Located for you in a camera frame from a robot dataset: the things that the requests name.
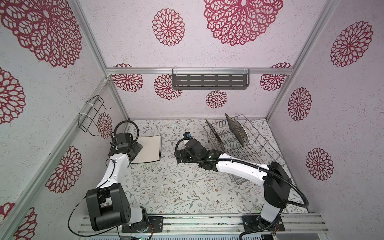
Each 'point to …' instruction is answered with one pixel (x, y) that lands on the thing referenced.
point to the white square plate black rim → (151, 150)
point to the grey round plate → (242, 131)
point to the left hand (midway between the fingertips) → (134, 154)
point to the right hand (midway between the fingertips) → (180, 148)
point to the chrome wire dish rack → (258, 150)
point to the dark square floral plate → (216, 135)
